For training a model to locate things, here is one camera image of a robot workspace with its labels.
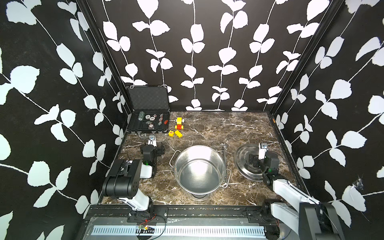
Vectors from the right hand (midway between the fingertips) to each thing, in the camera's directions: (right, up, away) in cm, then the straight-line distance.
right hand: (257, 150), depth 90 cm
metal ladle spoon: (-19, +1, +9) cm, 21 cm away
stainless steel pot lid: (-9, -7, +4) cm, 12 cm away
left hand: (-65, +6, +4) cm, 66 cm away
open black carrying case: (-74, +29, +26) cm, 84 cm away
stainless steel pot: (-35, -12, -1) cm, 37 cm away
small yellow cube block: (-56, +9, +15) cm, 58 cm away
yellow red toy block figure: (-50, +17, +17) cm, 56 cm away
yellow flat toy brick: (-51, +9, +18) cm, 55 cm away
